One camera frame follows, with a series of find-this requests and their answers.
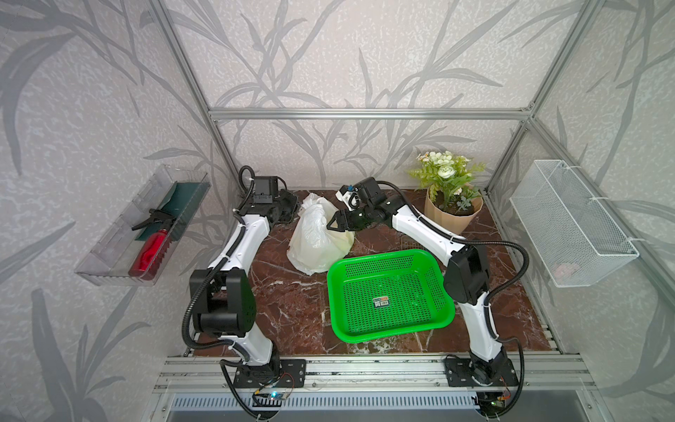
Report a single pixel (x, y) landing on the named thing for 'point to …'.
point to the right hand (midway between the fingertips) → (331, 225)
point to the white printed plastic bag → (312, 245)
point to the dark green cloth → (183, 202)
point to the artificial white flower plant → (448, 178)
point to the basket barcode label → (381, 301)
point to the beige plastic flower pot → (455, 206)
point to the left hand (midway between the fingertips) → (304, 197)
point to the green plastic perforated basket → (388, 295)
